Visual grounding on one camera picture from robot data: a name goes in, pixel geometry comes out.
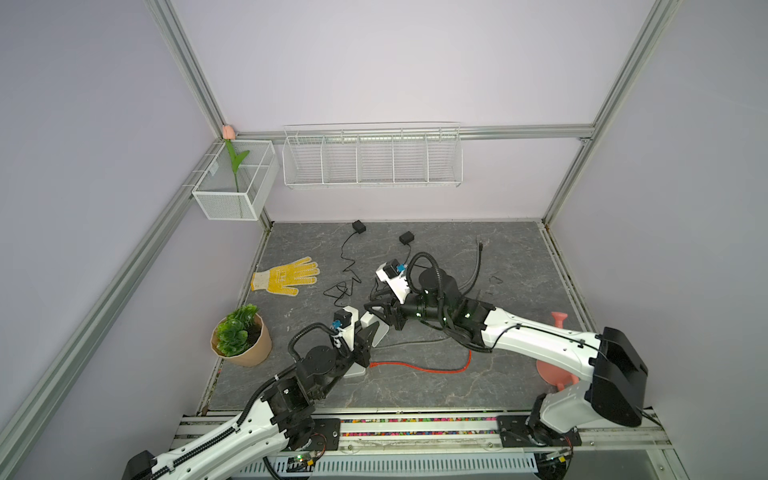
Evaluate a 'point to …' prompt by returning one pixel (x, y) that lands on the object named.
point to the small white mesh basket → (238, 181)
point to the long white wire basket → (372, 156)
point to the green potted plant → (241, 337)
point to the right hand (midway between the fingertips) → (367, 304)
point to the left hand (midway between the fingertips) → (374, 325)
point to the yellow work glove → (280, 279)
